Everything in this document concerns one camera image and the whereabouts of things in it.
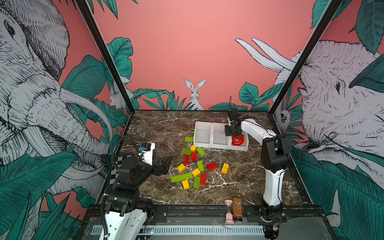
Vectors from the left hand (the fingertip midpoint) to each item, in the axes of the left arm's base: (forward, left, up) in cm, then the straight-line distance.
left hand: (164, 153), depth 68 cm
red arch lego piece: (+20, -45, -23) cm, 55 cm away
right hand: (+25, -37, -17) cm, 48 cm away
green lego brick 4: (+4, -18, -24) cm, 31 cm away
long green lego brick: (-3, -7, -25) cm, 26 cm away
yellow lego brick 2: (+2, -6, -23) cm, 24 cm away
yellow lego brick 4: (-1, -15, -23) cm, 28 cm away
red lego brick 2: (-5, -19, -24) cm, 31 cm away
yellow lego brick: (+15, -14, -22) cm, 30 cm away
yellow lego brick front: (-7, -9, -23) cm, 26 cm away
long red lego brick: (+8, -10, -25) cm, 28 cm away
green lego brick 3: (+15, -19, -26) cm, 35 cm away
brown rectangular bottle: (-20, -35, -21) cm, 46 cm away
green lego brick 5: (-6, -16, -25) cm, 30 cm away
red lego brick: (+3, -25, -25) cm, 35 cm away
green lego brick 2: (+14, -9, -24) cm, 29 cm away
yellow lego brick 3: (+2, -33, -25) cm, 42 cm away
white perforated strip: (-28, -13, -25) cm, 40 cm away
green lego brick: (+24, -11, -25) cm, 37 cm away
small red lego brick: (+11, -14, -25) cm, 31 cm away
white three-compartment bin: (+23, -26, -19) cm, 40 cm away
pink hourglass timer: (-25, -30, -23) cm, 45 cm away
